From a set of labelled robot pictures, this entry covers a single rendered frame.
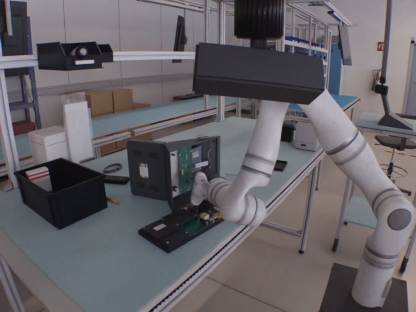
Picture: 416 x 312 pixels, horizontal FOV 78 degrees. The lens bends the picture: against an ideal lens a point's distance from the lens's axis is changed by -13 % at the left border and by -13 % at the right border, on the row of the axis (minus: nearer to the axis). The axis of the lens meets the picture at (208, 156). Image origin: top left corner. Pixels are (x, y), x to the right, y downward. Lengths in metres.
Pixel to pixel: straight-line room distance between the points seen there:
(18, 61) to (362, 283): 1.35
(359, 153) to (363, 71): 6.62
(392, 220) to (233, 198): 0.38
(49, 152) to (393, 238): 1.16
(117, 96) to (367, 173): 4.16
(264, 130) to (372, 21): 6.77
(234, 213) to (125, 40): 5.56
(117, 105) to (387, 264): 4.25
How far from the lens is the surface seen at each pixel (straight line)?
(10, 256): 0.90
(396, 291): 1.02
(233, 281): 2.17
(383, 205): 0.76
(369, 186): 0.78
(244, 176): 0.63
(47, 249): 0.88
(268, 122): 0.66
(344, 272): 1.02
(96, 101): 4.38
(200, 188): 0.78
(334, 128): 0.66
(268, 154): 0.63
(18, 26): 2.55
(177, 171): 0.94
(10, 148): 1.31
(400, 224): 0.78
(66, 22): 5.36
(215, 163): 1.06
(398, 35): 7.27
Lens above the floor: 1.47
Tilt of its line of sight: 19 degrees down
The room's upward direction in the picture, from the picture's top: straight up
